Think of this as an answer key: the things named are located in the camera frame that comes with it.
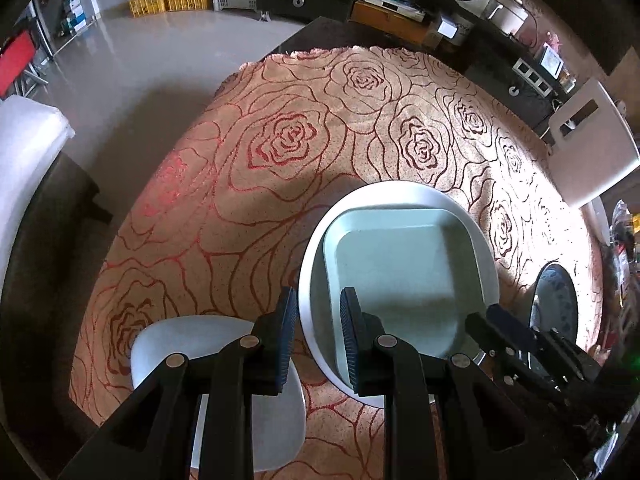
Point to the small white plate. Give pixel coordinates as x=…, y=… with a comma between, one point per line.
x=597, y=220

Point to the green square plate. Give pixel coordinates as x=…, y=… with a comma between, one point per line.
x=415, y=269

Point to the black sideboard cabinet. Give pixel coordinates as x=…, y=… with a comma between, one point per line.
x=472, y=46

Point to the white cushioned chair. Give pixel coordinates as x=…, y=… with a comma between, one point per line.
x=45, y=196

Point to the blue patterned ceramic bowl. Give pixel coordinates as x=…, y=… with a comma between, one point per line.
x=554, y=303

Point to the rose patterned tablecloth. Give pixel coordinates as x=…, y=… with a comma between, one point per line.
x=223, y=224

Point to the white rice cooker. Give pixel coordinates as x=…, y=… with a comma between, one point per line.
x=508, y=16

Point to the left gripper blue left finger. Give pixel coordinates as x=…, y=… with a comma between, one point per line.
x=270, y=359

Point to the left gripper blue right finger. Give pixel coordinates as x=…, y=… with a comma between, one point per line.
x=360, y=333

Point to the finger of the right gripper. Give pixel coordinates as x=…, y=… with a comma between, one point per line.
x=502, y=353
x=519, y=335

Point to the tray of assorted clutter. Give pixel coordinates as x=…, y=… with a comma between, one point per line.
x=621, y=280

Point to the large white round plate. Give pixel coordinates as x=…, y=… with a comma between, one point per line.
x=315, y=311

